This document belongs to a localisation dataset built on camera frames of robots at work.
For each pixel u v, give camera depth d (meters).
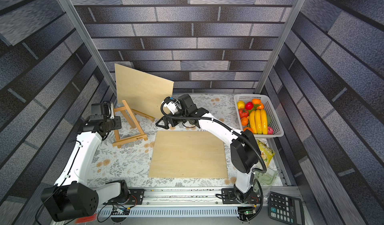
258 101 1.03
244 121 0.96
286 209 0.69
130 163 0.85
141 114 1.01
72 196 0.38
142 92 0.98
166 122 0.68
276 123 0.93
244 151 0.46
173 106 0.72
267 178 0.79
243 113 1.00
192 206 0.73
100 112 0.59
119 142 0.80
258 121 0.92
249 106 1.00
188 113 0.64
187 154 0.88
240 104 1.03
